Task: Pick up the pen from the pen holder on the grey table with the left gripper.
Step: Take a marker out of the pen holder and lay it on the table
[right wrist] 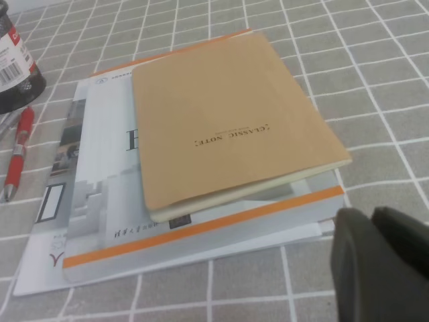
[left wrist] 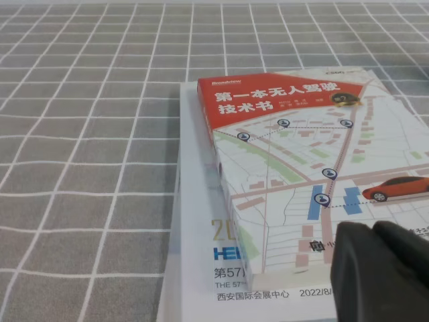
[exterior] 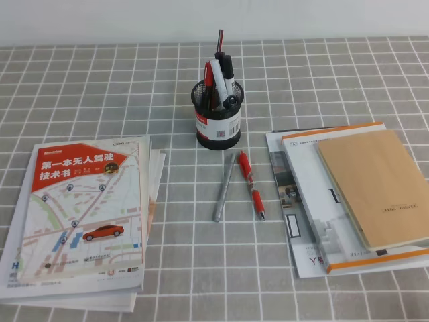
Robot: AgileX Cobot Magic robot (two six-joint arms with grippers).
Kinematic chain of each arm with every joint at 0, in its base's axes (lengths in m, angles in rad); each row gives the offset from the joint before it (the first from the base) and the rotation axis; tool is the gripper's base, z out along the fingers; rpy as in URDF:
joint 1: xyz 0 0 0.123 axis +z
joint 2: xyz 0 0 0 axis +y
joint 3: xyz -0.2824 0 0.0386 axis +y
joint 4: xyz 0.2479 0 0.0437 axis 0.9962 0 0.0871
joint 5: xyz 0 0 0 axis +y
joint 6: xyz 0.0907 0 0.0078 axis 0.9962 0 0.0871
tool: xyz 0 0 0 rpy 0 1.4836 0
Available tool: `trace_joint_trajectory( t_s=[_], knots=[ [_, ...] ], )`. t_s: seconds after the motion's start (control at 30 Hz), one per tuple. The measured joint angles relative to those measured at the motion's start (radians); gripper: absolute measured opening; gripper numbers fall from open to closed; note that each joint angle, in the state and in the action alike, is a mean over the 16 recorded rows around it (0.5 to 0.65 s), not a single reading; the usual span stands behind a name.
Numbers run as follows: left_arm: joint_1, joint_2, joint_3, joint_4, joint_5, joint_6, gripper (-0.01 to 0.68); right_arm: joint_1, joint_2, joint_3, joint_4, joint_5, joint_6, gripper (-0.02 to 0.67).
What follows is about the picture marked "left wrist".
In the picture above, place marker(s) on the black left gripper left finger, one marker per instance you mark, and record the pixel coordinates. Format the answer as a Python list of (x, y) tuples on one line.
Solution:
[(349, 273)]

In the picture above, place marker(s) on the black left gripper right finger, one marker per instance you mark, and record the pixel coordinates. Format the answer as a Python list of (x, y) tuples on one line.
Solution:
[(405, 289)]

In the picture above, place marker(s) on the red and white map book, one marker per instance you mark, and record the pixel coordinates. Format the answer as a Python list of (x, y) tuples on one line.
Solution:
[(299, 152)]

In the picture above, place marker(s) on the white exhibition brochure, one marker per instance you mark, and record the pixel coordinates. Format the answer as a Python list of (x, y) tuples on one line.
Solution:
[(204, 279)]

